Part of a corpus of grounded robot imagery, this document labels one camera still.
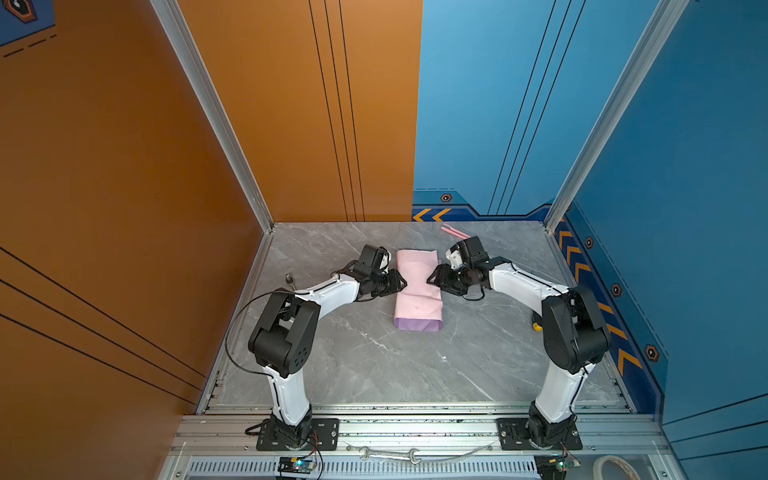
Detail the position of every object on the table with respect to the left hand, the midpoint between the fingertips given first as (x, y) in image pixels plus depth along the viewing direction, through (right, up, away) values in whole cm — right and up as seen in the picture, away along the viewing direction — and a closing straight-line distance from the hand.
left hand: (405, 281), depth 94 cm
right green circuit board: (+34, -41, -24) cm, 58 cm away
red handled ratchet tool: (-40, 0, +9) cm, 41 cm away
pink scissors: (+20, +17, +23) cm, 35 cm away
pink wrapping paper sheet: (+4, -5, -4) cm, 7 cm away
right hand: (+8, 0, 0) cm, 8 cm away
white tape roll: (+44, -40, -26) cm, 64 cm away
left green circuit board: (-27, -41, -23) cm, 55 cm away
